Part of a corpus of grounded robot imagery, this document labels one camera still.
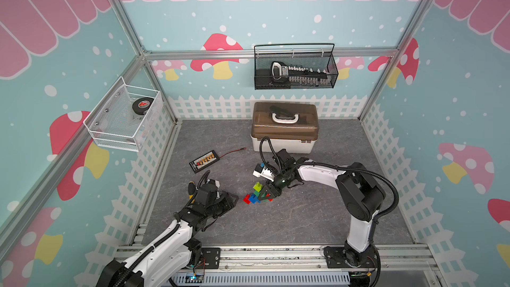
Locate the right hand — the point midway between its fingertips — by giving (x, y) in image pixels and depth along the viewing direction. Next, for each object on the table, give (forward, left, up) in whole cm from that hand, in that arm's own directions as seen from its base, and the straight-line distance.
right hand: (261, 196), depth 85 cm
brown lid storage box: (+26, -14, +15) cm, 33 cm away
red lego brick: (-2, +6, +1) cm, 7 cm away
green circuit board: (-28, +26, -6) cm, 39 cm away
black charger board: (+20, +29, -3) cm, 36 cm away
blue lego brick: (-2, +3, +1) cm, 4 cm away
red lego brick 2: (-3, -4, +2) cm, 5 cm away
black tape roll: (+27, +48, +29) cm, 62 cm away
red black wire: (+29, +10, -4) cm, 31 cm away
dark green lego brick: (0, +2, +4) cm, 4 cm away
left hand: (-3, +11, -2) cm, 11 cm away
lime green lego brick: (+1, +1, +6) cm, 6 cm away
